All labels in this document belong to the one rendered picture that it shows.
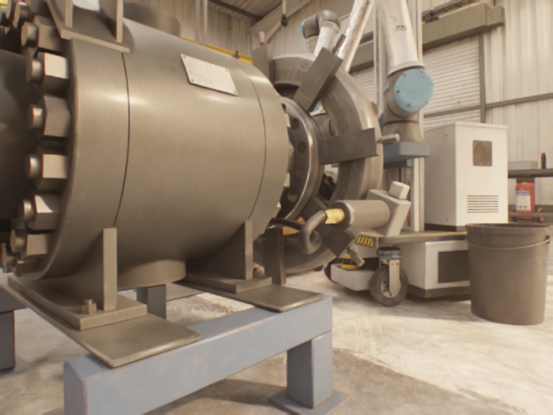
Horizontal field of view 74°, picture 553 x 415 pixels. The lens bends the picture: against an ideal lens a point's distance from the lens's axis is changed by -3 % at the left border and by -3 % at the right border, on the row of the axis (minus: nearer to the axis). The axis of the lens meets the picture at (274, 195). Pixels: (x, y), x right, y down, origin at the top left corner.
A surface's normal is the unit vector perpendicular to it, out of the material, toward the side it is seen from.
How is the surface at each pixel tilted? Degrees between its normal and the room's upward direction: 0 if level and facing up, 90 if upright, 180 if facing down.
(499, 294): 93
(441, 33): 90
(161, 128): 89
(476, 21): 90
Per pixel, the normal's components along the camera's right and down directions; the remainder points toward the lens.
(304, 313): 0.74, 0.00
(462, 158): 0.30, -0.01
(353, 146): -0.68, 0.00
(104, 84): 0.72, -0.22
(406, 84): -0.10, 0.07
